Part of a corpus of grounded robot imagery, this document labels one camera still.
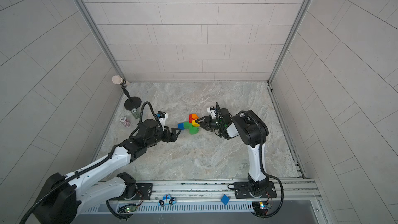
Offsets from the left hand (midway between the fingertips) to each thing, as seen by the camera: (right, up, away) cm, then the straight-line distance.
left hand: (177, 128), depth 82 cm
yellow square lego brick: (+9, +1, +7) cm, 11 cm away
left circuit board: (-18, -31, -16) cm, 39 cm away
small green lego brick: (+8, -3, +7) cm, 11 cm away
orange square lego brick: (+8, +4, +10) cm, 14 cm away
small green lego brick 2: (+4, 0, +9) cm, 10 cm away
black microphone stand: (-34, +12, +21) cm, 41 cm away
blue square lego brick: (0, -1, +9) cm, 9 cm away
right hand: (+11, +1, +9) cm, 14 cm away
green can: (-28, +7, +12) cm, 31 cm away
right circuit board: (+40, -33, -14) cm, 53 cm away
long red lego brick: (+6, +4, +9) cm, 12 cm away
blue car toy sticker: (-2, -29, -14) cm, 32 cm away
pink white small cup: (-32, +2, +7) cm, 33 cm away
